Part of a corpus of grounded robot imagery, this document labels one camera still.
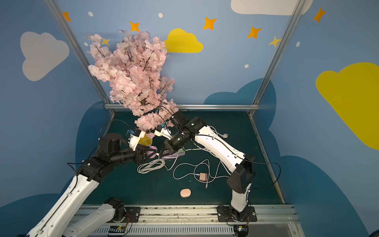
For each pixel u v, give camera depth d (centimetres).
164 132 65
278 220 73
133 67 68
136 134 60
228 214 75
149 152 66
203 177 86
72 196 42
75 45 82
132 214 74
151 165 91
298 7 70
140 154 59
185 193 80
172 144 63
